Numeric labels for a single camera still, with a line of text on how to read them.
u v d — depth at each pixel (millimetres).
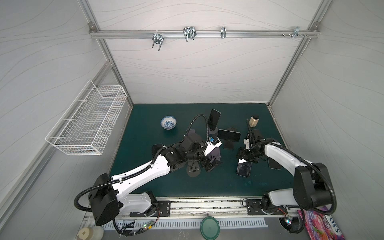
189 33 766
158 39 802
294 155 506
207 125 912
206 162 628
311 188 425
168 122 1076
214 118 1127
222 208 750
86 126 684
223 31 719
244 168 819
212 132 1017
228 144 980
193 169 814
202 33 789
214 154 860
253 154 742
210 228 603
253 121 1015
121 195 411
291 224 718
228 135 889
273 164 582
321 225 675
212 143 607
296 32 765
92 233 611
